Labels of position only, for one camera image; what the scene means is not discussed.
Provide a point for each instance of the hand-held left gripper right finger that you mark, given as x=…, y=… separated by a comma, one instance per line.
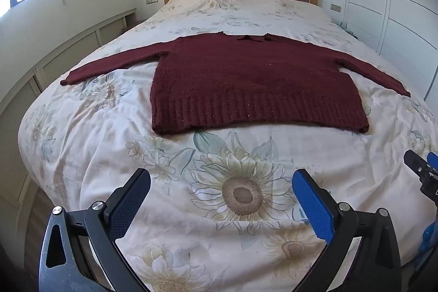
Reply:
x=313, y=203

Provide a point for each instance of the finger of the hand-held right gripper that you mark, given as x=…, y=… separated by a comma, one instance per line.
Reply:
x=414, y=162

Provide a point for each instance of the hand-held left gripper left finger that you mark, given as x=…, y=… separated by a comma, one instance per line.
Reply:
x=134, y=199

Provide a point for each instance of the dark red knitted sweater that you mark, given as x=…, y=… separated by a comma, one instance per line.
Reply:
x=246, y=86

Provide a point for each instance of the blue object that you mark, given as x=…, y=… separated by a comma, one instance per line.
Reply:
x=432, y=239

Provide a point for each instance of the white floral duvet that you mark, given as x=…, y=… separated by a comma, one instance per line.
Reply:
x=212, y=182

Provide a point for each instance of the low beige wall cabinet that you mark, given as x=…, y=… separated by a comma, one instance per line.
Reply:
x=58, y=56

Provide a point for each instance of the single wall switch plate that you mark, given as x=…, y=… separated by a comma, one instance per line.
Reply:
x=336, y=7

